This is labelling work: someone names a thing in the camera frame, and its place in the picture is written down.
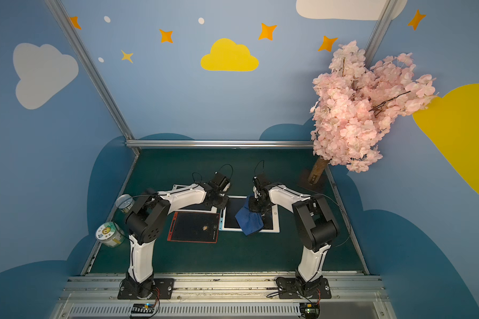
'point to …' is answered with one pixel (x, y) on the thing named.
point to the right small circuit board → (310, 310)
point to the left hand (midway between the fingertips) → (224, 200)
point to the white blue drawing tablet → (228, 221)
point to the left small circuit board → (148, 308)
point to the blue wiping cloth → (250, 222)
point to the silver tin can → (125, 203)
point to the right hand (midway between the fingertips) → (255, 207)
